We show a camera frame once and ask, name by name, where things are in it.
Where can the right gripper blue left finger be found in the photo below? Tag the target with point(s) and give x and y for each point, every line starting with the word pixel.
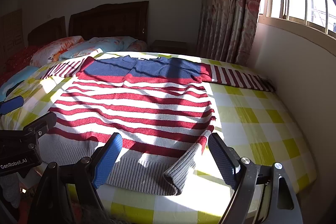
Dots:
pixel 104 159

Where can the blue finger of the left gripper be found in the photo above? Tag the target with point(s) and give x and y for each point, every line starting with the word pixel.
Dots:
pixel 11 105
pixel 40 126

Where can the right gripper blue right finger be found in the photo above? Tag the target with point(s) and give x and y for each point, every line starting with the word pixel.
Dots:
pixel 226 162

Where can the red white navy striped sweater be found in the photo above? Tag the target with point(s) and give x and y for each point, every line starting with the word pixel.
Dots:
pixel 159 106

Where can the light blue cloth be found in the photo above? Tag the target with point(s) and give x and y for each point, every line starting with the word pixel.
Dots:
pixel 15 79

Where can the red bed cover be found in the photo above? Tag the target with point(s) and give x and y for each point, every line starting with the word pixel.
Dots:
pixel 16 62

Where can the orange white floral pillow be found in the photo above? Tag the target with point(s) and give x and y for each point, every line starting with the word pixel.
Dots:
pixel 53 50

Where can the dark wooden headboard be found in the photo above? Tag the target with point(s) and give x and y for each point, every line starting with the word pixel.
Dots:
pixel 47 32
pixel 110 20

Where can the light blue folded quilt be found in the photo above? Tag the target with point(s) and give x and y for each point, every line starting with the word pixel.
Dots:
pixel 106 44

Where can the dark wooden nightstand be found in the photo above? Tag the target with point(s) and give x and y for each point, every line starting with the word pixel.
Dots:
pixel 167 46

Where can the floral pink curtain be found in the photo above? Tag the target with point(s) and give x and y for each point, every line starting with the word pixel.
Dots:
pixel 227 30

